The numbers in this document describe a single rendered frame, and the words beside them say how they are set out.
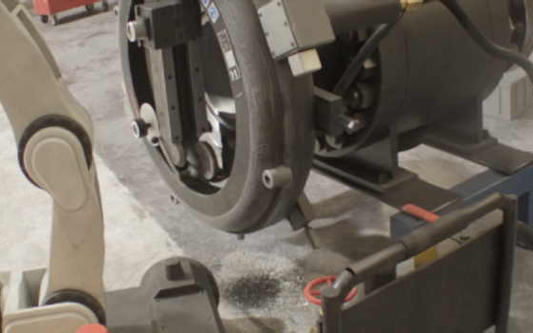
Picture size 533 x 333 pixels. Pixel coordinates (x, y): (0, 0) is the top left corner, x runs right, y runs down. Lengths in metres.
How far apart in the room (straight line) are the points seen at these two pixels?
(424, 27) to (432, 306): 0.83
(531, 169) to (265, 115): 0.89
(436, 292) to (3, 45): 0.80
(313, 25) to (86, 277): 0.63
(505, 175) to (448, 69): 0.33
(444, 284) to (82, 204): 0.63
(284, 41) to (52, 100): 0.43
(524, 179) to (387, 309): 1.06
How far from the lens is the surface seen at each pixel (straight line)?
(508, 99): 3.04
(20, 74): 1.26
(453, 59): 1.82
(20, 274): 1.54
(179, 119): 1.73
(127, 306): 1.66
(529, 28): 2.19
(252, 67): 1.37
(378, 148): 1.84
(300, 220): 1.63
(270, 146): 1.42
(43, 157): 1.25
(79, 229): 1.33
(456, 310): 1.14
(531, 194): 2.05
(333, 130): 1.43
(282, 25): 1.30
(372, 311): 0.99
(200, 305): 1.57
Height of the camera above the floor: 1.03
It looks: 23 degrees down
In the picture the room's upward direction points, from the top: 6 degrees counter-clockwise
